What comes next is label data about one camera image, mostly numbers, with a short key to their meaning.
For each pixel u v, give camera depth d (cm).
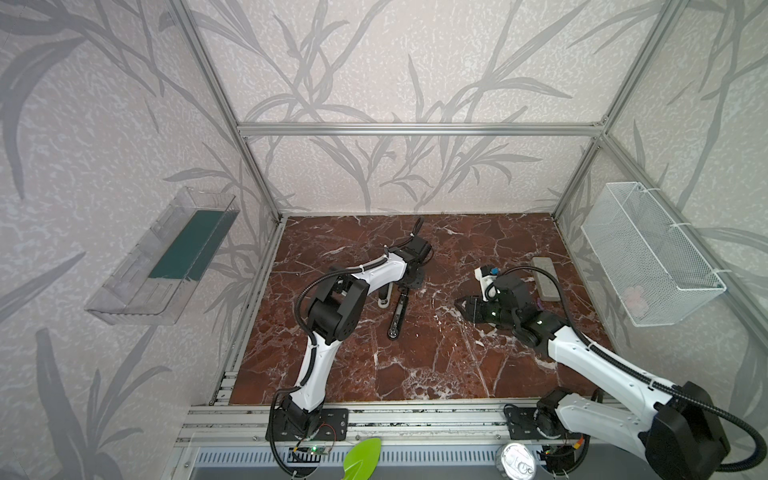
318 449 71
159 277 64
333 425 73
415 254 80
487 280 74
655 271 63
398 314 91
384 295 93
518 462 64
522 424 72
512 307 61
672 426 39
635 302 73
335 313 56
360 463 69
